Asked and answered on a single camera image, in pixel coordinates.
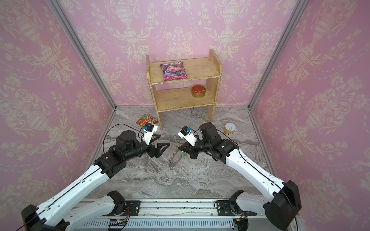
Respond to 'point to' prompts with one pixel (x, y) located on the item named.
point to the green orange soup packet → (146, 118)
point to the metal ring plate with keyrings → (175, 158)
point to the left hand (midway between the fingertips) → (164, 141)
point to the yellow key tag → (204, 121)
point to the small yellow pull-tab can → (230, 128)
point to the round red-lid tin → (198, 91)
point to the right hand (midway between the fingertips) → (181, 147)
